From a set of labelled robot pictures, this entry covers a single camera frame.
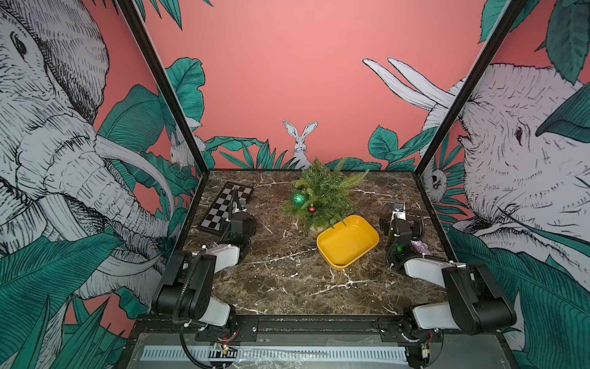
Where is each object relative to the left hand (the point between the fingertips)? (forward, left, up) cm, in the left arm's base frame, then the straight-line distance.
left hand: (237, 215), depth 93 cm
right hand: (-4, -66, +5) cm, 66 cm away
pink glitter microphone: (-15, -74, -5) cm, 76 cm away
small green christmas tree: (-10, -36, +22) cm, 43 cm away
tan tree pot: (-7, -31, -5) cm, 33 cm away
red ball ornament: (-13, -29, +21) cm, 38 cm away
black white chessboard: (+4, +10, -4) cm, 11 cm away
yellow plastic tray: (-14, -42, -4) cm, 44 cm away
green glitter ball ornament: (-10, -25, +23) cm, 35 cm away
